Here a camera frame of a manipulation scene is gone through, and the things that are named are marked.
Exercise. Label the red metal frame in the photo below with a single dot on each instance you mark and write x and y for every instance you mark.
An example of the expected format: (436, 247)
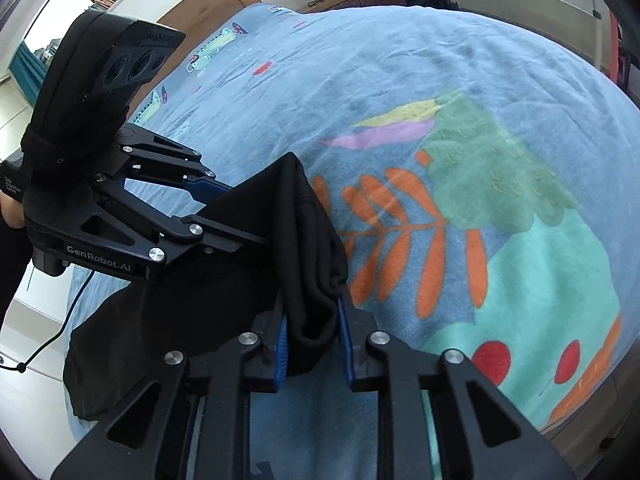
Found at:
(617, 50)

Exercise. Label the printed blue bedsheet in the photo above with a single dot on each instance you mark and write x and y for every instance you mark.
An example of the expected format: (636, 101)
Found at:
(450, 110)

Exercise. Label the wooden headboard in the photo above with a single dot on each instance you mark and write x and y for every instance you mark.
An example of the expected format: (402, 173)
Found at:
(220, 5)

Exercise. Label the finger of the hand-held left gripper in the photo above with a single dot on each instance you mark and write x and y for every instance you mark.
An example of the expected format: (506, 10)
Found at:
(220, 235)
(210, 191)

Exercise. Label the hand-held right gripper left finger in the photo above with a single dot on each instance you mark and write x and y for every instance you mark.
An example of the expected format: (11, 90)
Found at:
(281, 355)

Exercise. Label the black pants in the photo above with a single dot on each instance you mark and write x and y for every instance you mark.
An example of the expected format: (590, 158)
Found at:
(225, 290)

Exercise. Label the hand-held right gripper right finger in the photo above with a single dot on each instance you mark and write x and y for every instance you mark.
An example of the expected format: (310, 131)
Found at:
(346, 350)

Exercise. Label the teal curtain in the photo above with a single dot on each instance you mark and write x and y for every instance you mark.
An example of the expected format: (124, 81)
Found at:
(32, 72)

